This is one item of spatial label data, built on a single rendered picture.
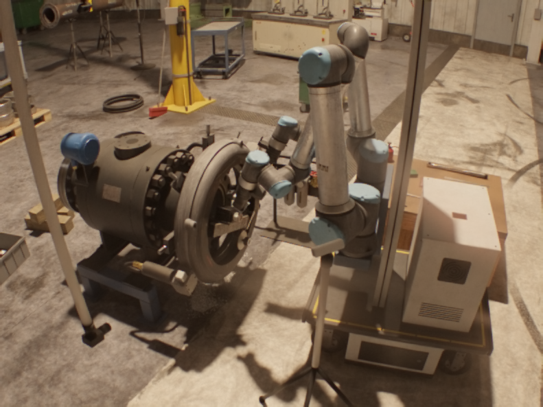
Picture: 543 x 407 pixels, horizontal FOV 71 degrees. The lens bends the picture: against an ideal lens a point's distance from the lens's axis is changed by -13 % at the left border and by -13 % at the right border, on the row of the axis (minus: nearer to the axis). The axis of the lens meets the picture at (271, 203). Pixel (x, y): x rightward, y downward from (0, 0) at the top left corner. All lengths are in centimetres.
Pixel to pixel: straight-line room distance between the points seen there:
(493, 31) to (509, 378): 1053
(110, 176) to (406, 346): 172
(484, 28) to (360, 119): 1018
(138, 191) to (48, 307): 107
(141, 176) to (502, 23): 1093
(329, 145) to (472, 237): 75
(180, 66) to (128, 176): 357
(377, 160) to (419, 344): 90
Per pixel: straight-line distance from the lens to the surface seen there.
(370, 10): 1143
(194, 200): 198
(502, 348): 267
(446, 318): 209
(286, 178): 178
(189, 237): 201
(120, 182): 233
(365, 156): 213
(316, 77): 141
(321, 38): 798
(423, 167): 326
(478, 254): 186
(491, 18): 1222
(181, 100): 587
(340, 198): 156
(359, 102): 220
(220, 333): 247
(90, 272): 267
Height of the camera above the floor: 183
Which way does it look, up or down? 31 degrees down
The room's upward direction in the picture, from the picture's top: straight up
